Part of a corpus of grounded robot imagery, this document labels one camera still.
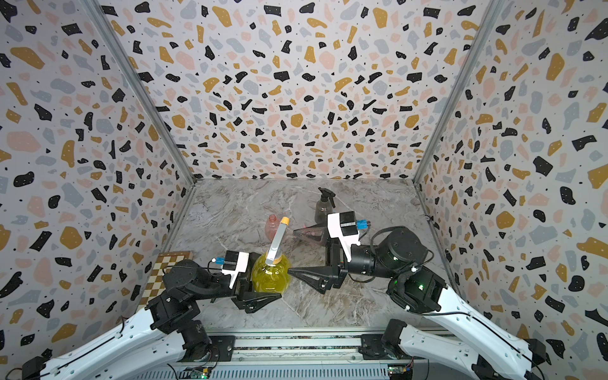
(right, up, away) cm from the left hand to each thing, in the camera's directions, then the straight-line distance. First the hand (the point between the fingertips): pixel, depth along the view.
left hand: (279, 280), depth 54 cm
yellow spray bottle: (-2, 0, +1) cm, 3 cm away
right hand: (+5, +8, -9) cm, 13 cm away
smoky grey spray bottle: (+10, +15, +46) cm, 49 cm away
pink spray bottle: (-10, +8, +39) cm, 41 cm away
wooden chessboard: (-50, -11, +31) cm, 59 cm away
